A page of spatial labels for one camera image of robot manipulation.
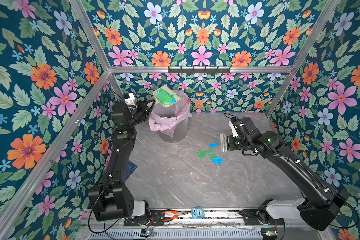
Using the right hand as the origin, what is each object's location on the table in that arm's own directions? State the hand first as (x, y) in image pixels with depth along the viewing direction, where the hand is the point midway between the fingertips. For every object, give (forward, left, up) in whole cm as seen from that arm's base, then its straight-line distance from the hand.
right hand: (227, 140), depth 72 cm
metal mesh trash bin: (+31, +36, -10) cm, 48 cm away
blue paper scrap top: (+14, +2, -26) cm, 30 cm away
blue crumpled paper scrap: (+2, +1, -25) cm, 25 cm away
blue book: (-2, +55, -25) cm, 61 cm away
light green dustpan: (+21, +25, +10) cm, 34 cm away
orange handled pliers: (-27, +26, -26) cm, 45 cm away
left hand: (+13, +34, +17) cm, 40 cm away
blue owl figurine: (-27, +15, -25) cm, 40 cm away
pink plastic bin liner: (+13, +32, +2) cm, 35 cm away
